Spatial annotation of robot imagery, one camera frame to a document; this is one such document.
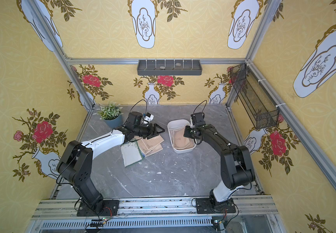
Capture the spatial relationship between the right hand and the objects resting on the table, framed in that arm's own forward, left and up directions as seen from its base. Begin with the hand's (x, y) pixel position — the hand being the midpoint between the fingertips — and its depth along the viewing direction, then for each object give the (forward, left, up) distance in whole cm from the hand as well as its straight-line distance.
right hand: (186, 133), depth 93 cm
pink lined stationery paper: (-3, +4, -6) cm, 8 cm away
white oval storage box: (+13, +4, -6) cm, 15 cm away
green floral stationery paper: (-11, +35, -8) cm, 38 cm away
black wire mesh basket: (+8, -43, +15) cm, 46 cm away
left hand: (-4, +13, +6) cm, 15 cm away
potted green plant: (+9, +49, +7) cm, 50 cm away
